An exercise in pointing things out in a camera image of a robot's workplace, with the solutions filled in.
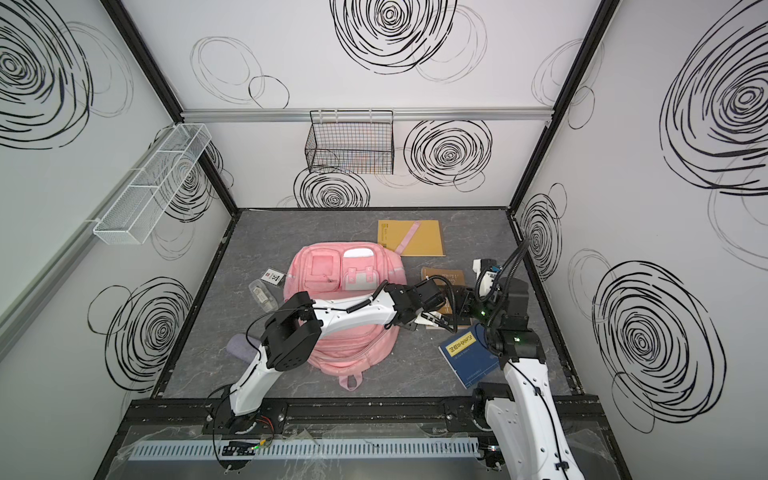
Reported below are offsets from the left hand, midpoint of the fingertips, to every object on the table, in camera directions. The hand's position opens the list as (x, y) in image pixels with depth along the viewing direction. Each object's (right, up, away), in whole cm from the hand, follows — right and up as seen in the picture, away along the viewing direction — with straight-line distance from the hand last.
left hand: (415, 301), depth 90 cm
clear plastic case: (-48, +1, +4) cm, 48 cm away
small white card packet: (-47, +6, +9) cm, 49 cm away
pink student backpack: (-23, +8, +7) cm, 25 cm away
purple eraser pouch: (-50, -11, -7) cm, 52 cm away
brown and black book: (+8, +3, -22) cm, 24 cm away
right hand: (+7, +6, -15) cm, 17 cm away
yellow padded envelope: (+6, +18, +20) cm, 27 cm away
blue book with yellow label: (+15, -14, -6) cm, 21 cm away
